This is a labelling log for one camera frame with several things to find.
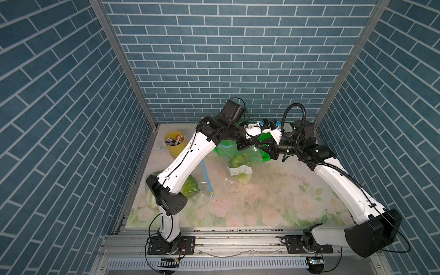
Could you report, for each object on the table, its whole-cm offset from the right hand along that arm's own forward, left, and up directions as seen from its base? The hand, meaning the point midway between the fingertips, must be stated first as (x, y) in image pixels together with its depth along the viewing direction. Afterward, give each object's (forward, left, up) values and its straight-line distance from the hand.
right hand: (259, 145), depth 71 cm
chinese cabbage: (+4, +7, -17) cm, 19 cm away
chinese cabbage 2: (-12, +31, -22) cm, 40 cm away
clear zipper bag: (-3, +6, -12) cm, 14 cm away
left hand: (0, 0, +3) cm, 4 cm away
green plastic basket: (-4, -2, 0) cm, 4 cm away
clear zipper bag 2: (-12, +28, -31) cm, 43 cm away
